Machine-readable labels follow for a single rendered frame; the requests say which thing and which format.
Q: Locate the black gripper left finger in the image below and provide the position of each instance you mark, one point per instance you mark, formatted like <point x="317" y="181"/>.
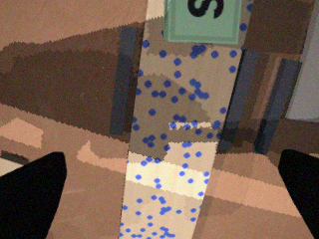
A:
<point x="30" y="195"/>

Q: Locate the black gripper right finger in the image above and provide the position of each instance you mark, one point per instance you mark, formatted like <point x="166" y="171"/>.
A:
<point x="300" y="173"/>

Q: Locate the dark green cube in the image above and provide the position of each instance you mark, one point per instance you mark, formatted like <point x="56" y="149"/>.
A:
<point x="201" y="21"/>

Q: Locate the light grey flat strip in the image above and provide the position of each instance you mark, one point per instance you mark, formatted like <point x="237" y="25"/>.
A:
<point x="303" y="102"/>

